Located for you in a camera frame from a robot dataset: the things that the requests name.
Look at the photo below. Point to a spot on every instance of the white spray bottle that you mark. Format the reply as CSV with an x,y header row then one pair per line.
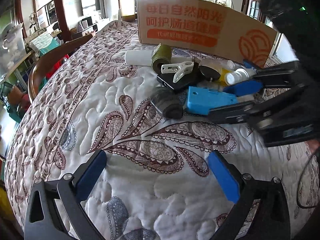
x,y
239,75

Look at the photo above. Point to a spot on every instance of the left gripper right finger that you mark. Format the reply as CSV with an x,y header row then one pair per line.
x,y
238,188

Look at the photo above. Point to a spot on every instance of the black flat wallet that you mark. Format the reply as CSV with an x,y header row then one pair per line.
x,y
187,79

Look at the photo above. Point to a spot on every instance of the blue plastic box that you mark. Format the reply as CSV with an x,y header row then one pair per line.
x,y
201,100

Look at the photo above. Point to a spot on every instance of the orange printed cardboard box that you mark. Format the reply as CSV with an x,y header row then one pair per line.
x,y
205,27

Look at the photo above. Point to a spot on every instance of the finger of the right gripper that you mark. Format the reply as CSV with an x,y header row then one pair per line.
x,y
244,88
231,114

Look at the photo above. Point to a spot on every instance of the olive green roll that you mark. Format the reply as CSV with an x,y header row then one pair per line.
x,y
161,54

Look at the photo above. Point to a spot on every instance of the dark grey rolled sock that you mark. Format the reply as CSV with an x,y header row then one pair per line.
x,y
166,103

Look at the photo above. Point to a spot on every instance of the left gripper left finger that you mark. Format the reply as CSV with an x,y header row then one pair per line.
x,y
73,188

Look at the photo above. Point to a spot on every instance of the black round compact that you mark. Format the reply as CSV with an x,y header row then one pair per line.
x,y
210,74

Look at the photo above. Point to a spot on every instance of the paisley quilted bedspread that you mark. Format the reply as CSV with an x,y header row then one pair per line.
x,y
157,183

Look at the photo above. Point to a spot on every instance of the white plastic clip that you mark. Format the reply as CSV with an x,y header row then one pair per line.
x,y
178,69

